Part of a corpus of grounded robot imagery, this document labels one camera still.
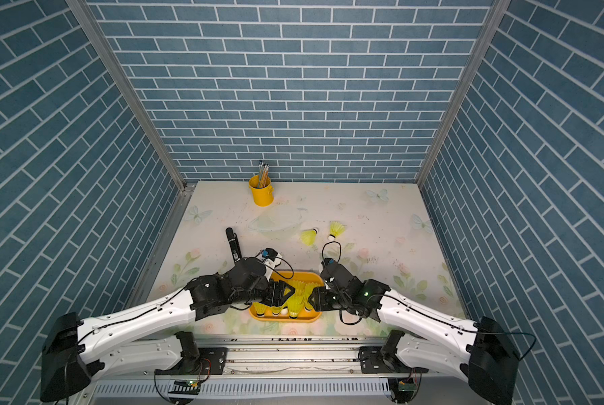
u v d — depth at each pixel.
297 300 0.79
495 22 0.72
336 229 1.02
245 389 0.77
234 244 0.99
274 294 0.64
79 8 0.69
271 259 0.68
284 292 0.67
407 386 0.71
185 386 0.72
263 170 1.05
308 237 1.02
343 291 0.59
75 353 0.39
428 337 0.47
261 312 0.81
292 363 0.75
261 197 1.10
